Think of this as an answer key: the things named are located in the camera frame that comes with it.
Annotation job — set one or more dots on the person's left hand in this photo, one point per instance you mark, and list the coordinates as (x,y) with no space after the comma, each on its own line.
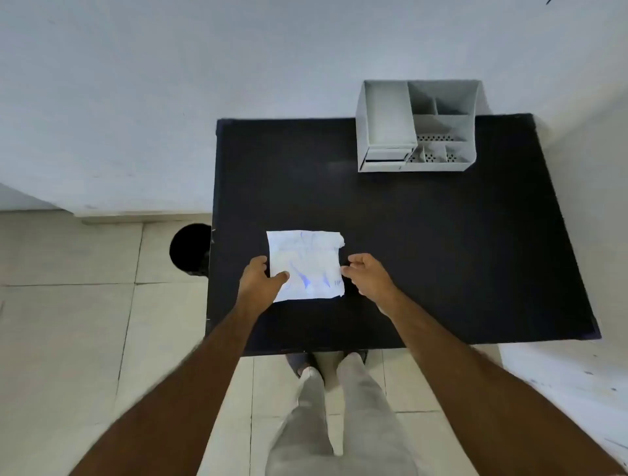
(257,292)

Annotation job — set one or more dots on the person's right hand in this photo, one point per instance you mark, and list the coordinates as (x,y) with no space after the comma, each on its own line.
(373,282)

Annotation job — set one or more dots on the black round stool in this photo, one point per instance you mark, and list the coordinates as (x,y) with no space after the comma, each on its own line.
(189,250)

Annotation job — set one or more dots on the grey desk organizer with drawer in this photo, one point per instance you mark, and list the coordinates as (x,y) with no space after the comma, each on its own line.
(387,113)

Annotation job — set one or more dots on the person's right forearm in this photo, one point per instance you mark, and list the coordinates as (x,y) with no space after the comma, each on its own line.
(466,392)

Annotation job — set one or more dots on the person's left forearm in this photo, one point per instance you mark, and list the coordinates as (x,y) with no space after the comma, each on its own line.
(196,382)

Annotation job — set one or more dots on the person's grey trousers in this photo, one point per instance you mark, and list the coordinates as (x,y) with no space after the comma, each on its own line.
(363,431)

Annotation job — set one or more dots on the dark slipper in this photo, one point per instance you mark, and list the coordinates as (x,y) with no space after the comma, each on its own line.
(297,364)

